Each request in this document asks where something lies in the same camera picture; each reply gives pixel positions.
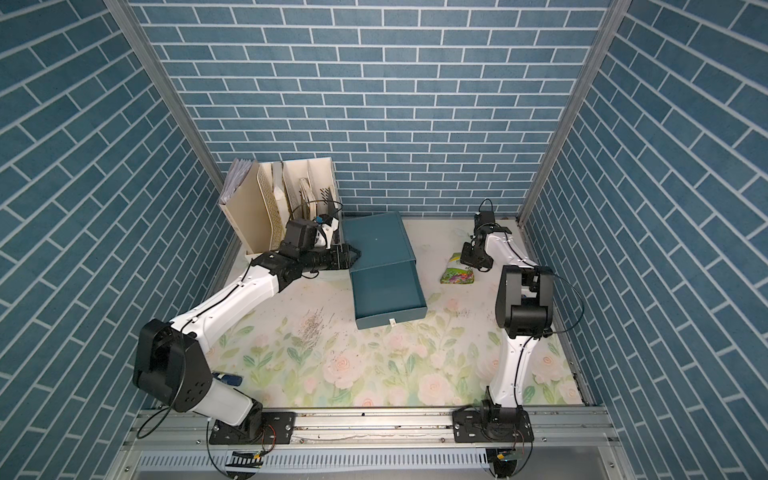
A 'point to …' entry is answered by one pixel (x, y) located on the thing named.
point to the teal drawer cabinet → (387, 261)
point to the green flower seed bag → (457, 272)
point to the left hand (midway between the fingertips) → (358, 255)
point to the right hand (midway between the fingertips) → (472, 261)
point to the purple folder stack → (237, 172)
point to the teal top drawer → (387, 294)
